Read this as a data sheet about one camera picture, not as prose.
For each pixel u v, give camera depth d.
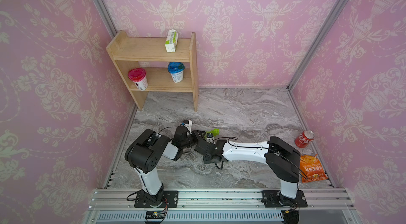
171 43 0.76
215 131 0.90
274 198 0.73
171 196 0.75
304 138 0.84
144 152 0.49
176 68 0.88
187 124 0.89
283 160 0.46
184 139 0.78
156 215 0.73
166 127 0.87
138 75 0.83
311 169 0.78
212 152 0.64
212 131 0.90
